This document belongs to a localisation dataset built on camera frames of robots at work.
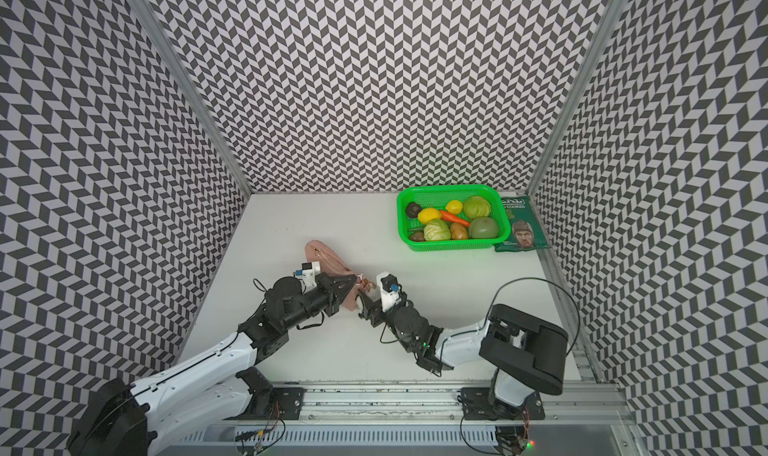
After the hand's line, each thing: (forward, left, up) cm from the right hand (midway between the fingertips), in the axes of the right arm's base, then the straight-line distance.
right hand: (370, 289), depth 80 cm
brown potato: (+24, -28, -7) cm, 38 cm away
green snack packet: (+27, -53, -11) cm, 60 cm away
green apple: (+24, -36, -5) cm, 44 cm away
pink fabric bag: (+14, +18, -2) cm, 23 cm away
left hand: (0, +3, +5) cm, 6 cm away
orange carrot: (+35, -26, -12) cm, 45 cm away
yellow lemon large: (+32, -18, -7) cm, 37 cm away
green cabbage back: (+32, -35, -3) cm, 47 cm away
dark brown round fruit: (+35, -13, -8) cm, 38 cm away
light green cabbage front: (+23, -20, -4) cm, 31 cm away
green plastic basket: (+42, -22, -8) cm, 48 cm away
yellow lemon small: (+36, -28, -8) cm, 47 cm away
